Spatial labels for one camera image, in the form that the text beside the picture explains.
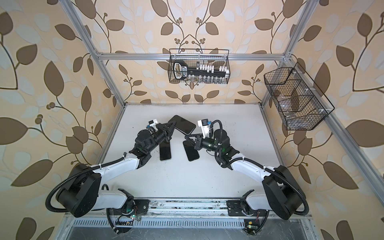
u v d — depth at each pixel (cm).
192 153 94
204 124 69
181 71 84
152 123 77
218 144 60
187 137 74
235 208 72
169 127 78
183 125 77
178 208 75
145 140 62
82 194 42
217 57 91
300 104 74
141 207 74
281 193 42
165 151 94
